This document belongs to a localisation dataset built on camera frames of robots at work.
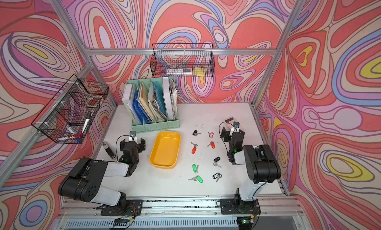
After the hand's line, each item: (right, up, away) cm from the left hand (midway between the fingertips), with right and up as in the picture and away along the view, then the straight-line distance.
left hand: (134, 139), depth 92 cm
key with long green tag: (+38, -16, -5) cm, 42 cm away
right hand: (+62, +5, +4) cm, 63 cm away
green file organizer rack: (+11, +22, -1) cm, 25 cm away
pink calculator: (+64, +12, +17) cm, 67 cm away
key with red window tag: (+38, -7, +2) cm, 38 cm away
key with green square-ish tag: (+40, -21, -8) cm, 46 cm away
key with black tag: (+39, +3, +10) cm, 40 cm away
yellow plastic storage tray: (+20, -7, 0) cm, 21 cm away
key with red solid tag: (+50, -4, +5) cm, 51 cm away
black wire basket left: (-26, +14, -18) cm, 35 cm away
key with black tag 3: (+51, -20, -7) cm, 55 cm away
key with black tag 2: (+51, -13, -1) cm, 53 cm away
